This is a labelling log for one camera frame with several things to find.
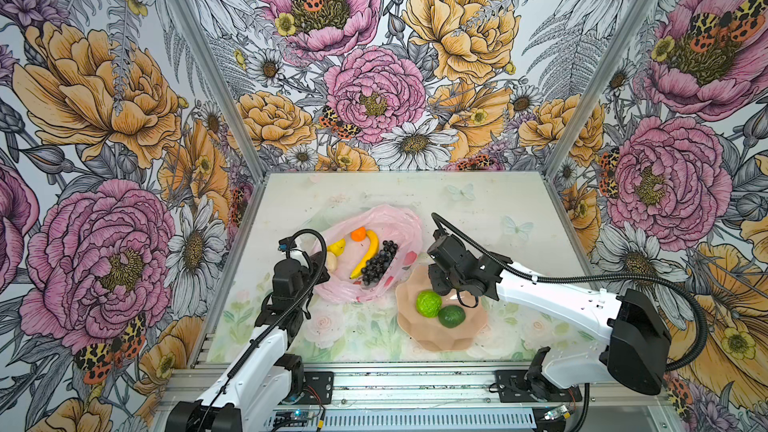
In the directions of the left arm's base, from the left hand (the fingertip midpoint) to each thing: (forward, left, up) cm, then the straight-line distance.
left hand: (323, 261), depth 86 cm
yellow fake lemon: (+7, -3, -5) cm, 9 cm away
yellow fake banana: (+6, -13, -7) cm, 17 cm away
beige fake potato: (+3, -1, -6) cm, 7 cm away
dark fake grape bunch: (+1, -14, -6) cm, 15 cm away
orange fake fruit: (+13, -9, -5) cm, 16 cm away
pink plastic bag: (+15, -21, -3) cm, 26 cm away
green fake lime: (-11, -29, -3) cm, 31 cm away
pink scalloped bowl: (-17, -29, -9) cm, 35 cm away
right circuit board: (-35, -58, -9) cm, 69 cm away
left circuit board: (-35, +4, -10) cm, 37 cm away
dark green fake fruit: (-14, -35, -5) cm, 38 cm away
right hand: (-7, -32, 0) cm, 33 cm away
